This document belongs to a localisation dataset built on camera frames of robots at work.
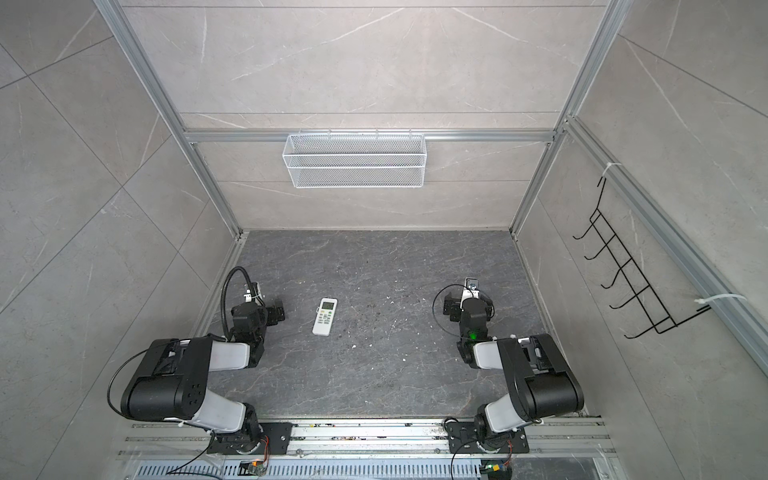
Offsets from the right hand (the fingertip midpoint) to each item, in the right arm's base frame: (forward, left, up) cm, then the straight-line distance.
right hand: (466, 291), depth 94 cm
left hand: (0, +66, +1) cm, 66 cm away
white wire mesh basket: (+39, +36, +24) cm, 58 cm away
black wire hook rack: (-23, -31, +25) cm, 46 cm away
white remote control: (-5, +46, -5) cm, 47 cm away
